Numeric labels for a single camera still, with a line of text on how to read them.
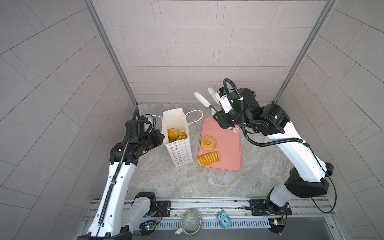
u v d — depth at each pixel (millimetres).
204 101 607
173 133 833
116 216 368
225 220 669
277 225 679
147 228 644
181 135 868
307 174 400
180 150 717
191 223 669
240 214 704
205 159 833
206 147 908
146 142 590
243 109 413
